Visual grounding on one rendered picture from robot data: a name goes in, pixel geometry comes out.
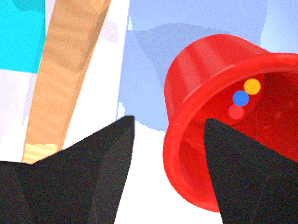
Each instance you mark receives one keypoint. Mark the yellow marble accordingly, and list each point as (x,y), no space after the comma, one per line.
(251,87)

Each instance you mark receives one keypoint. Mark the red plastic cup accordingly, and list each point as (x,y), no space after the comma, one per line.
(201,82)

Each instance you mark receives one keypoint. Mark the blue marble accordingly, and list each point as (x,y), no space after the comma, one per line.
(240,98)

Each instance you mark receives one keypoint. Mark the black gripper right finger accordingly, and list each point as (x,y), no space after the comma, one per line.
(253,184)

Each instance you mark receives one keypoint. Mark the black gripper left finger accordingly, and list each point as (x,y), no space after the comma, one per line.
(81,184)

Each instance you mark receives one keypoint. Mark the red marble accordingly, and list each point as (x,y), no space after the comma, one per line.
(235,111)

